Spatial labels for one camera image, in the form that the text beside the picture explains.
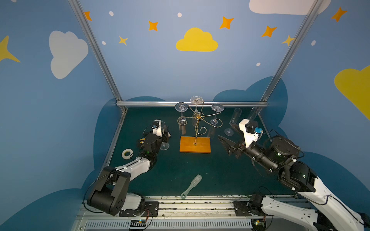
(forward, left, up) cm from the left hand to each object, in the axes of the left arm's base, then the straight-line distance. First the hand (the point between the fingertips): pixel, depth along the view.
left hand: (163, 124), depth 86 cm
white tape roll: (-12, +23, -20) cm, 33 cm away
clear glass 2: (-5, 0, -16) cm, 17 cm away
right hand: (-19, -31, +24) cm, 44 cm away
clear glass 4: (+3, -30, +13) cm, 33 cm away
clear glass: (+10, -46, +2) cm, 47 cm away
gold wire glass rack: (-3, -21, +12) cm, 24 cm away
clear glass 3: (+1, -12, +15) cm, 19 cm away
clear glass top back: (+8, -20, +14) cm, 25 cm away
